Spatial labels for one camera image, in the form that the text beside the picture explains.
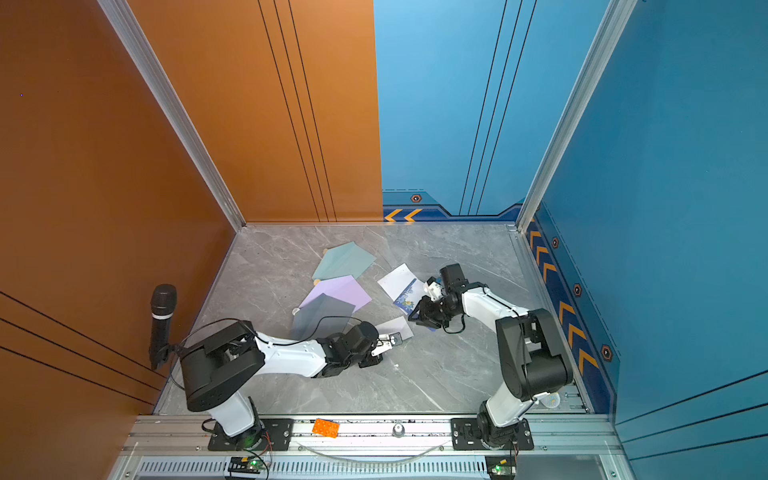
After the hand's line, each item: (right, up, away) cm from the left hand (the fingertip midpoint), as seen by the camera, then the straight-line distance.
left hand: (382, 334), depth 90 cm
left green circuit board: (-33, -26, -19) cm, 46 cm away
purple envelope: (-13, +12, +11) cm, 21 cm away
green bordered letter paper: (+4, +3, -13) cm, 14 cm away
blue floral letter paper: (+9, +10, +9) cm, 16 cm away
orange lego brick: (-13, -19, -16) cm, 28 cm away
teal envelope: (-15, +22, +19) cm, 33 cm away
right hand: (+10, +5, -2) cm, 11 cm away
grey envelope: (-18, +5, +4) cm, 20 cm away
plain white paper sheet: (+5, +15, +13) cm, 20 cm away
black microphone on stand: (-45, +15, -28) cm, 55 cm away
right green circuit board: (+29, -26, -19) cm, 44 cm away
